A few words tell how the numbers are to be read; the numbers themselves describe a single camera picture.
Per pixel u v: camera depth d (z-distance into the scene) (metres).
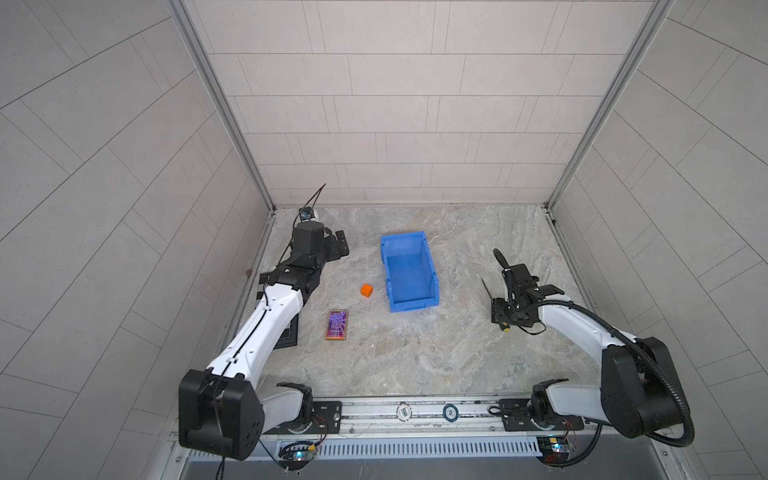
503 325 0.84
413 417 0.72
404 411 0.72
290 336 0.81
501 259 0.74
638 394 0.40
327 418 0.70
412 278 0.94
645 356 0.41
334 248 0.71
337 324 0.85
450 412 0.72
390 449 1.05
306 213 0.68
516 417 0.71
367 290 0.91
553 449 0.68
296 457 0.64
